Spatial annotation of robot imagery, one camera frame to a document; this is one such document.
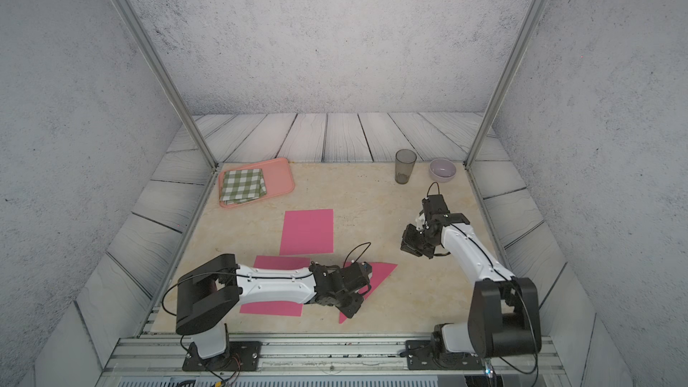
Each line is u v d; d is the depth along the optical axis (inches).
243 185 44.2
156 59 34.4
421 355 28.6
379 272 34.8
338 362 28.6
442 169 45.3
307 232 39.2
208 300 17.2
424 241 28.1
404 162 41.3
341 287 25.1
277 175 46.3
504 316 16.3
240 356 28.6
